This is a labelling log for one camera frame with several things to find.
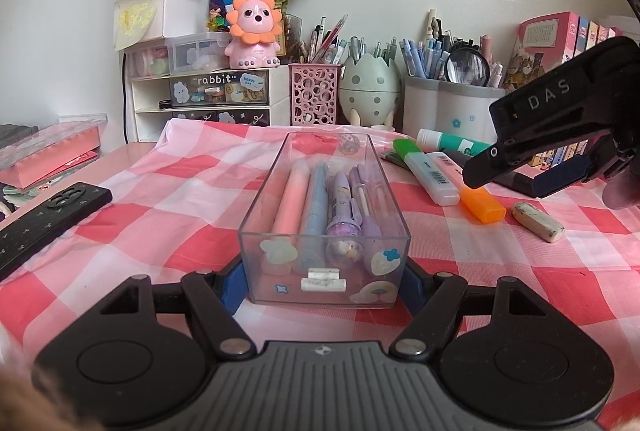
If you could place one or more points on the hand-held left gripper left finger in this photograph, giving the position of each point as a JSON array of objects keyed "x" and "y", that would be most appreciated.
[{"x": 231, "y": 288}]

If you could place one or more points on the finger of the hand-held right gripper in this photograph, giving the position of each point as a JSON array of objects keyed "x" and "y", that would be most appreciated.
[
  {"x": 565, "y": 176},
  {"x": 545, "y": 111}
]

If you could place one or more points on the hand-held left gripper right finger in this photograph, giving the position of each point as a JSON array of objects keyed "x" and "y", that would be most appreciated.
[{"x": 411, "y": 288}]

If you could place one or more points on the white eraser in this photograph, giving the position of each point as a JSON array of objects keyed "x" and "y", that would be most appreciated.
[{"x": 539, "y": 222}]

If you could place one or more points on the clear plastic storage box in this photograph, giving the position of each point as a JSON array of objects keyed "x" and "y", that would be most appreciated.
[{"x": 325, "y": 291}]

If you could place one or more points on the orange white highlighter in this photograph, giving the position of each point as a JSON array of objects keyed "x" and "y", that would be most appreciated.
[{"x": 482, "y": 206}]

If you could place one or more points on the purple pen with globe end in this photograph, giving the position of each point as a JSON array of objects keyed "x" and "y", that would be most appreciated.
[{"x": 341, "y": 226}]

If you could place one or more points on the green white glue stick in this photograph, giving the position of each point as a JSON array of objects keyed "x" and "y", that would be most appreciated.
[{"x": 450, "y": 142}]

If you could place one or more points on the black marker grey label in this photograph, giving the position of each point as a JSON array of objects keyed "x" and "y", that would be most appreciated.
[{"x": 452, "y": 155}]

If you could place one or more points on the peach highlighter pen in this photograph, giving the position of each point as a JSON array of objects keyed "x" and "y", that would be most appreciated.
[{"x": 292, "y": 206}]

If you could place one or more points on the grey-blue highlighter pen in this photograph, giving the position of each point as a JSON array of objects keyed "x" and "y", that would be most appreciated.
[{"x": 315, "y": 206}]

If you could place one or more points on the green white highlighter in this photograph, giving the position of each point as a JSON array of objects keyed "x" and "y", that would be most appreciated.
[{"x": 430, "y": 171}]

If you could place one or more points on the person's right hand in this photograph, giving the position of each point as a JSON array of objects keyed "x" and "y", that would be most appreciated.
[{"x": 625, "y": 191}]

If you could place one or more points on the row of comic books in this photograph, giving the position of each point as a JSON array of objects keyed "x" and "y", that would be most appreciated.
[{"x": 584, "y": 31}]

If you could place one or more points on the black magnifying glass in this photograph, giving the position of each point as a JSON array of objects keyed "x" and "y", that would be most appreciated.
[{"x": 467, "y": 67}]

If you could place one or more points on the grey white flower pen holder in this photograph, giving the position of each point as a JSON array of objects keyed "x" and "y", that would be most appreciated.
[{"x": 450, "y": 111}]

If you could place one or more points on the pink checked tablecloth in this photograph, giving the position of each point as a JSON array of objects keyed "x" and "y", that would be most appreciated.
[{"x": 175, "y": 211}]

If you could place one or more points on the bunch of blue pink pens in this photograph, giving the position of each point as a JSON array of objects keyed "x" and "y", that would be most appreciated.
[{"x": 425, "y": 53}]

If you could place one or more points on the green egg pen holder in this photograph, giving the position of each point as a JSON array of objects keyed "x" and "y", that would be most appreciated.
[{"x": 369, "y": 86}]

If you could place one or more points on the bunch of grey pens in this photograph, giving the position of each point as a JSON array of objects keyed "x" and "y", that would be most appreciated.
[{"x": 370, "y": 48}]

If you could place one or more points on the black patterned phone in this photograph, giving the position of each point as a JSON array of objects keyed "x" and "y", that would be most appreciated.
[{"x": 45, "y": 221}]

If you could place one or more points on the white desktop drawer unit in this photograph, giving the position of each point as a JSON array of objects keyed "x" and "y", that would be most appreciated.
[{"x": 277, "y": 91}]

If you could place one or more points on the pink perforated pen holder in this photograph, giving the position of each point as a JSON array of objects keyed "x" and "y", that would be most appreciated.
[{"x": 314, "y": 93}]

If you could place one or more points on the pink flat box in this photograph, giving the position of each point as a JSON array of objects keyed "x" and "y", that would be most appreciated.
[{"x": 50, "y": 156}]

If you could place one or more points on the bunch of red black pens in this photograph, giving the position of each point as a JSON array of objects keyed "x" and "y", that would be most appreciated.
[{"x": 325, "y": 41}]

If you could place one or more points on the clear plastic drawer box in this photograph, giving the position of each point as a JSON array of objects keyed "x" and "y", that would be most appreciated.
[{"x": 195, "y": 53}]

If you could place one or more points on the dark glass plant vase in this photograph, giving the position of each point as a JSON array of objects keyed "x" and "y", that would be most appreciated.
[{"x": 291, "y": 36}]

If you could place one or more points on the pink lion figurine orange mane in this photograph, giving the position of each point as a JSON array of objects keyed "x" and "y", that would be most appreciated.
[{"x": 252, "y": 28}]

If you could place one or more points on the purple toy figure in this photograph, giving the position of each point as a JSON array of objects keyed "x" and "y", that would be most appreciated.
[{"x": 217, "y": 11}]

